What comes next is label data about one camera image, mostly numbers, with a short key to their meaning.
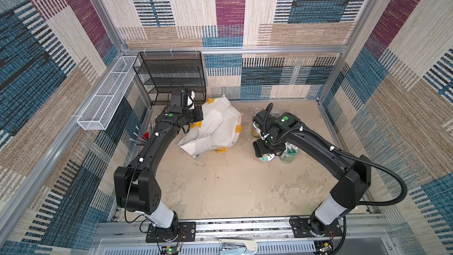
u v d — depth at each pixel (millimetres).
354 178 422
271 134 577
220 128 1043
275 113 1079
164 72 1070
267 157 770
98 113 712
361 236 744
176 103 638
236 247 684
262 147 700
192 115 717
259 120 639
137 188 429
